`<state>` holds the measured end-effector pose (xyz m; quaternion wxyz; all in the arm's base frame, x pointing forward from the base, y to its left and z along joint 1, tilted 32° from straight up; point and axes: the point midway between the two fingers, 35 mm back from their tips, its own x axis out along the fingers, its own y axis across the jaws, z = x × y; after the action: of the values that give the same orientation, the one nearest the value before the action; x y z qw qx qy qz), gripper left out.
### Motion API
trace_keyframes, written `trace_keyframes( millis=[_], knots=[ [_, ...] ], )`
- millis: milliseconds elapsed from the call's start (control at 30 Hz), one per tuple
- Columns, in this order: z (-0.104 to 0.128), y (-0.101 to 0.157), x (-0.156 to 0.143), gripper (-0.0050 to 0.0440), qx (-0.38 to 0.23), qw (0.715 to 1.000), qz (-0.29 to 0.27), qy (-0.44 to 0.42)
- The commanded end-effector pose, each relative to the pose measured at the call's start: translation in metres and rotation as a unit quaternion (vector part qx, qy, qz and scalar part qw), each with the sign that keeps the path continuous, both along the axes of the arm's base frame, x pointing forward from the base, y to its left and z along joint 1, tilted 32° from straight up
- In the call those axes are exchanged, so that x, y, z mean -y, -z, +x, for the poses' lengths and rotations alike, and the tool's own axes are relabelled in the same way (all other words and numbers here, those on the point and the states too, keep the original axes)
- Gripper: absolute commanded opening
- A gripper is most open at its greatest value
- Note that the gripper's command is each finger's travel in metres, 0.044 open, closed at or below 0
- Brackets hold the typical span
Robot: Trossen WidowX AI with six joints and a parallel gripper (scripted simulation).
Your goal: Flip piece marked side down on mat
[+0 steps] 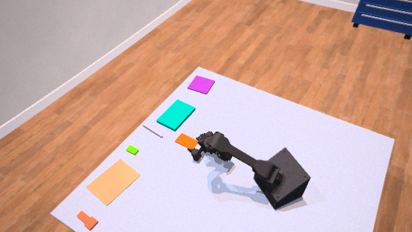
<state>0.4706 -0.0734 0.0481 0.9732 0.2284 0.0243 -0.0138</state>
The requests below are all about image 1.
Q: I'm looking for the green flat block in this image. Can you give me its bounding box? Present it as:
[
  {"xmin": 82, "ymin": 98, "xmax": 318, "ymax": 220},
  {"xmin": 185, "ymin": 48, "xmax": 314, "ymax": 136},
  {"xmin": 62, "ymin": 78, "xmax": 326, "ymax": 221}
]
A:
[{"xmin": 126, "ymin": 145, "xmax": 139, "ymax": 155}]

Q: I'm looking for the teal flat square slab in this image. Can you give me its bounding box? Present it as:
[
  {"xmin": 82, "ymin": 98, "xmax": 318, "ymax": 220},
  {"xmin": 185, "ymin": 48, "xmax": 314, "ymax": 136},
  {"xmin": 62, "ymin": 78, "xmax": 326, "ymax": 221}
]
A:
[{"xmin": 156, "ymin": 100, "xmax": 196, "ymax": 132}]

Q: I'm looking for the flat magenta square tile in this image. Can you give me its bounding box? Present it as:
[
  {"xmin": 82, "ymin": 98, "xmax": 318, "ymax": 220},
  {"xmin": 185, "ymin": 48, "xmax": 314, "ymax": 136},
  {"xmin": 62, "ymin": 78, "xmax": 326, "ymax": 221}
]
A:
[{"xmin": 187, "ymin": 75, "xmax": 215, "ymax": 94}]

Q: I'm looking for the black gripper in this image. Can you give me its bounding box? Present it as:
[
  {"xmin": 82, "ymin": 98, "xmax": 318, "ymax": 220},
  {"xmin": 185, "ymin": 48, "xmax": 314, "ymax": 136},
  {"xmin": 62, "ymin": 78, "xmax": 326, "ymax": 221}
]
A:
[{"xmin": 187, "ymin": 131, "xmax": 213, "ymax": 161}]

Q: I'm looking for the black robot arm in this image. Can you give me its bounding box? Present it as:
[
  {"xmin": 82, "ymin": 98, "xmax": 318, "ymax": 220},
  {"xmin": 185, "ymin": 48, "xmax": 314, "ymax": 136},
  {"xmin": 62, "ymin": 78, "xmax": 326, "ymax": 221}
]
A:
[{"xmin": 197, "ymin": 132, "xmax": 284, "ymax": 186}]

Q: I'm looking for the orange plate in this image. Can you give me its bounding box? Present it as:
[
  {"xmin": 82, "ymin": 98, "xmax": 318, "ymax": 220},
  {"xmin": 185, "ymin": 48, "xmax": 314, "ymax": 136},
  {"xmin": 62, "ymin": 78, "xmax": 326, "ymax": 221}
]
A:
[{"xmin": 175, "ymin": 133, "xmax": 198, "ymax": 149}]

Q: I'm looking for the light orange flat rectangular sheet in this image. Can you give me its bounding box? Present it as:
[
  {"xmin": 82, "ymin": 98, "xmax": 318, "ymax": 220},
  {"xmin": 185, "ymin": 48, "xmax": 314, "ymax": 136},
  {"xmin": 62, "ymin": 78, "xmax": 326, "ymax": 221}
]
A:
[{"xmin": 86, "ymin": 159, "xmax": 141, "ymax": 206}]

